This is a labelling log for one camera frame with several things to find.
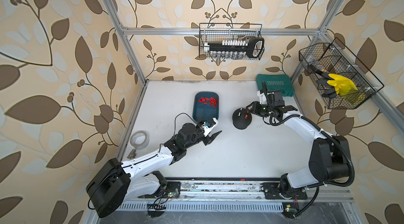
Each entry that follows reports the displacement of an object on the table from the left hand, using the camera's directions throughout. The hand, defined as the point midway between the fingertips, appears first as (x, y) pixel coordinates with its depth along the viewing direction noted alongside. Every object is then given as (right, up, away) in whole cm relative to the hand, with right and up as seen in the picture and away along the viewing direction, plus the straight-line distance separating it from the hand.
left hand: (214, 123), depth 77 cm
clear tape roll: (-44, -12, +15) cm, 48 cm away
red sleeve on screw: (+18, +2, +11) cm, 22 cm away
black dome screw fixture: (+16, +1, +14) cm, 21 cm away
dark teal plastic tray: (-5, +7, +31) cm, 32 cm away
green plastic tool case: (+46, +23, +36) cm, 63 cm away
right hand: (+20, +7, +13) cm, 25 cm away
